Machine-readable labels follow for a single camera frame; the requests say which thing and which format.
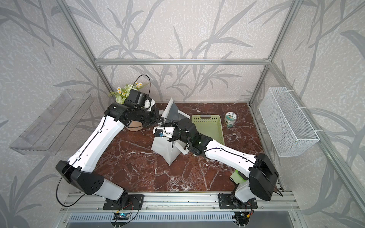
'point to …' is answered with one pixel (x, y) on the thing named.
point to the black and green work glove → (238, 177)
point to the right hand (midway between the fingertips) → (164, 120)
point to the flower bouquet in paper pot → (121, 95)
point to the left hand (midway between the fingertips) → (165, 119)
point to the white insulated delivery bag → (162, 146)
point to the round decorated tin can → (230, 117)
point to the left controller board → (121, 216)
